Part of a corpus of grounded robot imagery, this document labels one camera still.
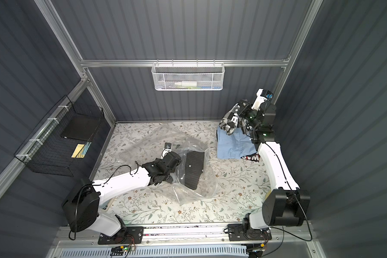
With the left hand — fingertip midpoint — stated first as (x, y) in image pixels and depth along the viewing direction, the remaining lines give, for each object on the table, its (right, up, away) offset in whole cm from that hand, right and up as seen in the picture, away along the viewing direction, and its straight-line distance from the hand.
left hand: (169, 160), depth 85 cm
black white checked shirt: (+32, +21, -11) cm, 39 cm away
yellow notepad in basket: (-33, +7, -21) cm, 40 cm away
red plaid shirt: (+50, 0, +13) cm, 52 cm away
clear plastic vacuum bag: (-20, +8, +22) cm, 31 cm away
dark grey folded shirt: (+14, -4, +9) cm, 17 cm away
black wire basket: (-49, +10, -10) cm, 51 cm away
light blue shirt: (+38, +7, +11) cm, 40 cm away
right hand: (+35, +30, -12) cm, 48 cm away
